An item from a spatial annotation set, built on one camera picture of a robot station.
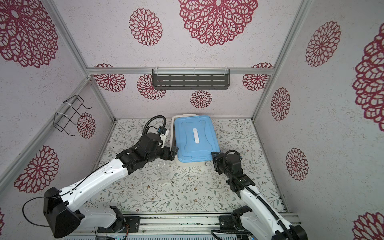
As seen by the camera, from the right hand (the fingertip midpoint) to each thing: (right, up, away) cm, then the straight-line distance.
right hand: (211, 152), depth 80 cm
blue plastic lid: (-8, +7, +5) cm, 12 cm away
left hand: (-22, +2, -3) cm, 22 cm away
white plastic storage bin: (-21, +7, +7) cm, 23 cm away
